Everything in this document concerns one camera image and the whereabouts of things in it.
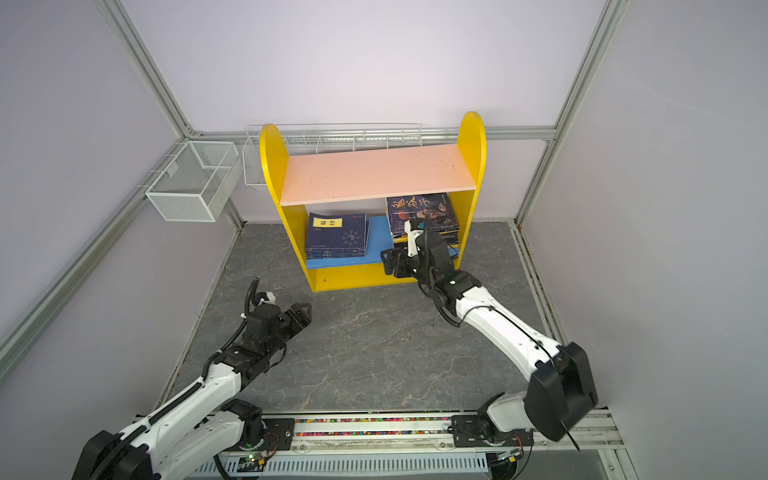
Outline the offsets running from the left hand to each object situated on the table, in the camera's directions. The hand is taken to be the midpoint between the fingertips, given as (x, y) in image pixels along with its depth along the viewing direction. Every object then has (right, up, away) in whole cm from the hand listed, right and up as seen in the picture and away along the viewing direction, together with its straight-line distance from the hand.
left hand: (305, 314), depth 85 cm
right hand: (+26, +17, -6) cm, 32 cm away
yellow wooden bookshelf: (+20, +30, +13) cm, 38 cm away
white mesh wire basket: (-41, +40, +14) cm, 59 cm away
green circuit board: (-9, -34, -13) cm, 37 cm away
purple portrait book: (+41, +29, +8) cm, 51 cm away
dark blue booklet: (+8, +25, +8) cm, 27 cm away
